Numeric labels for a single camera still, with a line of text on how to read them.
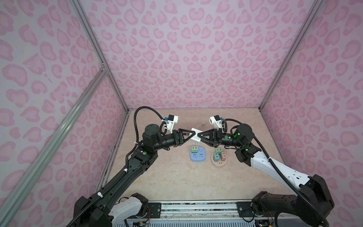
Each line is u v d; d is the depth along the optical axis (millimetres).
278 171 459
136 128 599
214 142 596
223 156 858
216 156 859
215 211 750
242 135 550
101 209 387
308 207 377
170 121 641
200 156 902
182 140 587
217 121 655
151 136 526
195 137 621
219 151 879
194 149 886
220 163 879
